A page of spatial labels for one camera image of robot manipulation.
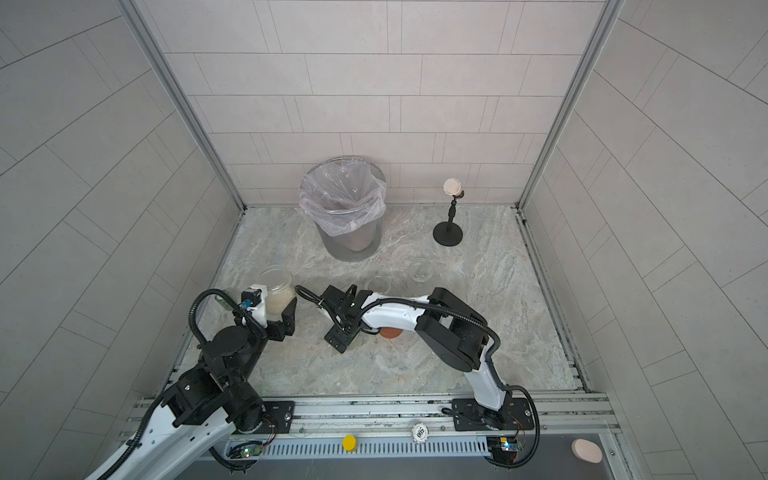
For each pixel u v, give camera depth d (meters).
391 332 0.84
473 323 0.43
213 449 0.58
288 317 0.65
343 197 0.97
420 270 0.98
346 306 0.67
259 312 0.59
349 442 0.63
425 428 0.65
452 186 0.81
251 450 0.65
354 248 1.04
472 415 0.71
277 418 0.71
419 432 0.64
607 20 0.72
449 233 1.07
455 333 0.48
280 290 0.64
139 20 0.72
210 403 0.50
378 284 0.93
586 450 0.67
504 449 0.68
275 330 0.63
